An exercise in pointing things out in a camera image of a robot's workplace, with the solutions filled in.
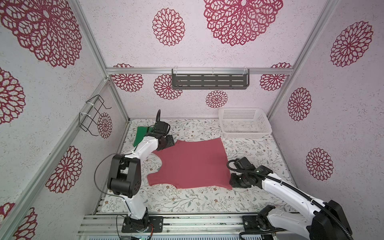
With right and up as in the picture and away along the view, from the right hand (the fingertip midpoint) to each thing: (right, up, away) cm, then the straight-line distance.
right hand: (231, 180), depth 82 cm
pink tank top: (-21, +6, +15) cm, 27 cm away
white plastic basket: (+20, +34, +35) cm, 53 cm away
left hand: (-37, +18, +13) cm, 43 cm away
